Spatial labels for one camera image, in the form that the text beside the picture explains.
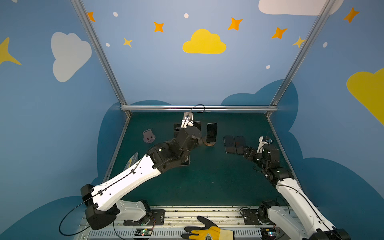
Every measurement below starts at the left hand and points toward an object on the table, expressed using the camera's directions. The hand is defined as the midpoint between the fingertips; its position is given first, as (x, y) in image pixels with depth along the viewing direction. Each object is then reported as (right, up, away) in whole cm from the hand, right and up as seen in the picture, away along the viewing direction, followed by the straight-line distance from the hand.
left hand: (194, 130), depth 66 cm
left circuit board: (-25, -50, +5) cm, 56 cm away
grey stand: (-32, -6, +35) cm, 47 cm away
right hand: (+32, -10, +17) cm, 37 cm away
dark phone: (+12, -2, +32) cm, 34 cm away
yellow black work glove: (+8, -48, +3) cm, 49 cm away
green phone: (+25, -13, +35) cm, 45 cm away
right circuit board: (+36, -51, +5) cm, 63 cm away
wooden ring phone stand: (+10, -10, +37) cm, 40 cm away
